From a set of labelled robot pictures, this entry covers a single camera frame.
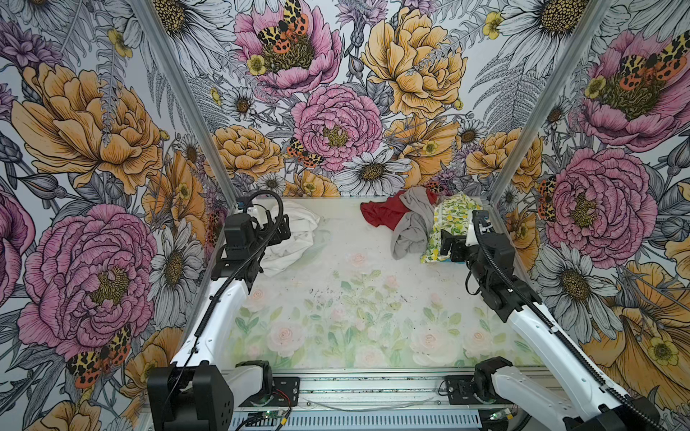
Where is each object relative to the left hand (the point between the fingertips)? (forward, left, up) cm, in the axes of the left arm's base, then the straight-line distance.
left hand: (275, 228), depth 81 cm
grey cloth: (+12, -45, -18) cm, 50 cm away
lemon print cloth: (+16, -60, -12) cm, 63 cm away
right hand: (-5, -52, +1) cm, 53 cm away
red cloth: (+25, -38, -22) cm, 50 cm away
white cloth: (+5, +3, -22) cm, 22 cm away
